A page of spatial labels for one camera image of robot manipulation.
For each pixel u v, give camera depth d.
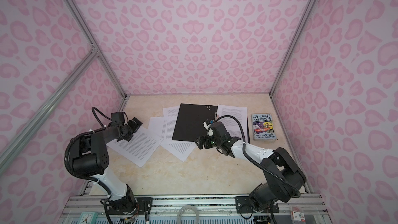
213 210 0.72
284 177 0.44
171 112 1.10
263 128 0.98
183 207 0.72
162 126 1.02
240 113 1.09
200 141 0.78
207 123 0.79
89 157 0.50
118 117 0.78
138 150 0.93
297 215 0.69
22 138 0.54
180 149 0.93
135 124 0.90
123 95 1.21
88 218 0.69
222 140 0.68
